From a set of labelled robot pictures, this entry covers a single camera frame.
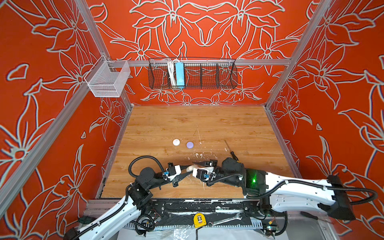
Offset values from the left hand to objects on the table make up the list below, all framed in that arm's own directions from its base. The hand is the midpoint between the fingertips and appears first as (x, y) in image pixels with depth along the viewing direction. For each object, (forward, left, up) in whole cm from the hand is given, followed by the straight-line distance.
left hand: (191, 168), depth 65 cm
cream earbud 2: (+17, -5, -21) cm, 28 cm away
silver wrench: (-18, -11, -21) cm, 29 cm away
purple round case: (+23, +2, -20) cm, 31 cm away
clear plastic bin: (+52, +58, +10) cm, 78 cm away
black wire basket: (+64, +5, +8) cm, 64 cm away
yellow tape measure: (-17, -5, -19) cm, 26 cm away
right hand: (+1, 0, +3) cm, 4 cm away
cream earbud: (+18, -3, -21) cm, 27 cm away
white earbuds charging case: (+25, +12, -20) cm, 35 cm away
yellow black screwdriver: (+19, -25, -21) cm, 38 cm away
